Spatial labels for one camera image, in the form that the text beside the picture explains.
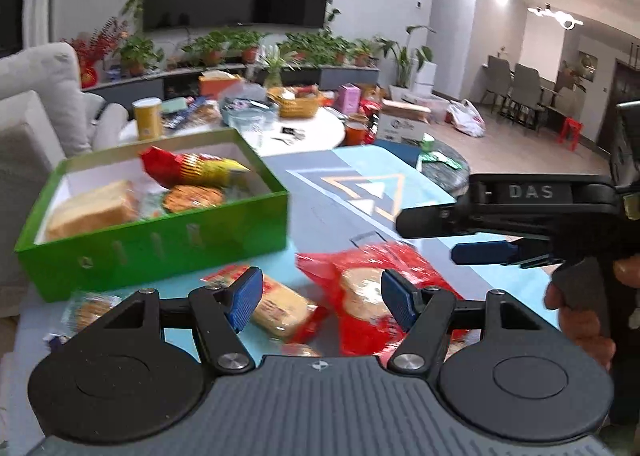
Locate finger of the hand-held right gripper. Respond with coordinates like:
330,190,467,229
450,238,566,265
395,203,501,239

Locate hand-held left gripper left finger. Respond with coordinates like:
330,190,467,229
102,266,264,374

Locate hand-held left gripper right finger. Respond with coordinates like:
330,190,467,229
381,268,543,373

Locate yellow rice cracker packet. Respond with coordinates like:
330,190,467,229
202,266,318,343

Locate large red snack bag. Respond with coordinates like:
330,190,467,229
295,243,471,359

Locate green cardboard box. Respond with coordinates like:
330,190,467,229
14,128,290,304

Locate clear packet of crackers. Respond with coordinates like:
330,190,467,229
162,185,226,215

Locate green white snack packet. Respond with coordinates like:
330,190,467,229
137,191,171,221

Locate red yellow striped snack bag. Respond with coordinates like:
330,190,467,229
140,146,251,189

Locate round cake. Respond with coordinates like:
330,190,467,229
62,291,123,337

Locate bread loaf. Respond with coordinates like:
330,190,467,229
46,180,140,243

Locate person's right hand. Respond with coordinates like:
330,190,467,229
545,256,640,370

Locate dark green round table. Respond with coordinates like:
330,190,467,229
415,141,471,197

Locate green foil packets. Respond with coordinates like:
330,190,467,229
420,151,463,171

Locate red stool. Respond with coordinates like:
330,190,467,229
559,117,583,149

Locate white plastic bag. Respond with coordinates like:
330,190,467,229
446,100,486,137

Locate white brown cardboard box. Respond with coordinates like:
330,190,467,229
375,100,432,144

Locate grey dining chair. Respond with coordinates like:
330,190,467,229
482,56,516,111
510,63,551,129

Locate clear plastic storage bin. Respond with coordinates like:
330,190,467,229
400,88,448,124

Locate pink box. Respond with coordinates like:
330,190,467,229
339,84,362,112

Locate clear glass cup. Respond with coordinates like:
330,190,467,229
234,108,266,147

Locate tall plant in white planter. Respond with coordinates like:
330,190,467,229
377,26,436,89

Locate grey television console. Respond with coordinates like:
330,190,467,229
82,64,381,101

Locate ceiling lamp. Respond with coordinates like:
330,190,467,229
527,3,583,30

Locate potted green plant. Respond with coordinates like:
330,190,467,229
320,36,353,65
182,30,231,67
227,30,271,64
115,36,163,77
350,38,381,67
277,33,326,69

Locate yellow woven basket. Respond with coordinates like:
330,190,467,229
267,86,325,118

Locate blue grey bowl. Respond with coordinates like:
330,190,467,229
220,98,281,129

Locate blue packet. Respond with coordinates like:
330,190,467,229
162,96,221,129

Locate yellow canister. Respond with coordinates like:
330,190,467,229
132,97,163,141

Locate orange tissue box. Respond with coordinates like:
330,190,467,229
198,72,241,99

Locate spider plant in glass vase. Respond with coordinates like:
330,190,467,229
255,46,301,89

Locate beige sofa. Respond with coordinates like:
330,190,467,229
0,42,131,317

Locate red berry branches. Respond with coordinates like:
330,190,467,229
60,18,128,66

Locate wall picture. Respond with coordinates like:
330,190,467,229
577,50,598,82

